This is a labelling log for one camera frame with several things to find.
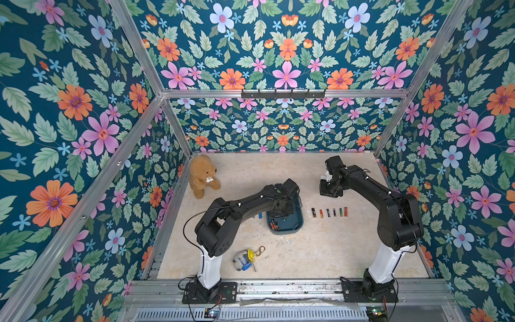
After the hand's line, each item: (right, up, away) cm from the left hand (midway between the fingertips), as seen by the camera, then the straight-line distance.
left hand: (290, 212), depth 91 cm
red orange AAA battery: (+15, -2, +5) cm, 16 cm away
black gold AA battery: (+12, -1, +4) cm, 12 cm away
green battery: (+25, -1, +5) cm, 25 cm away
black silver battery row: (+22, -1, +5) cm, 22 cm away
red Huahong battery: (+27, -1, +5) cm, 28 cm away
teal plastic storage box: (-2, -6, 0) cm, 6 cm away
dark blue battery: (+19, -1, +5) cm, 20 cm away
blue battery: (-14, -3, +4) cm, 15 cm away
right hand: (+16, +9, +3) cm, 19 cm away
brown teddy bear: (-40, +18, -1) cm, 44 cm away
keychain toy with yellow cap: (-19, -16, -13) cm, 28 cm away
